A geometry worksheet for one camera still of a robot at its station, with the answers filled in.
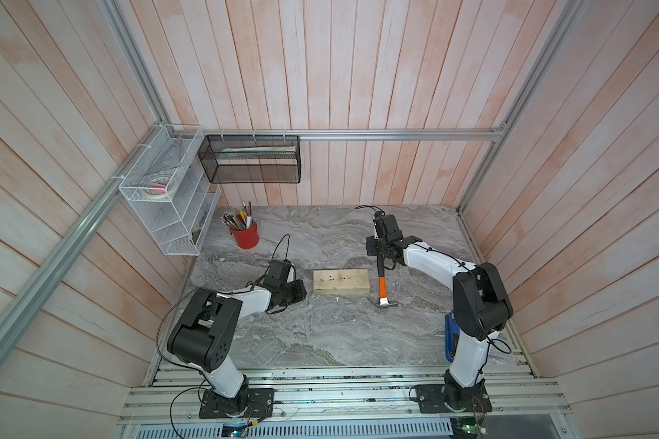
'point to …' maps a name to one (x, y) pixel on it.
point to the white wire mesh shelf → (180, 223)
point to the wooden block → (351, 281)
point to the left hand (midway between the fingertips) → (306, 295)
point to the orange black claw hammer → (383, 301)
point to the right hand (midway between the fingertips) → (372, 240)
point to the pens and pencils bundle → (242, 220)
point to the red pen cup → (247, 238)
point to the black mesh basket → (252, 158)
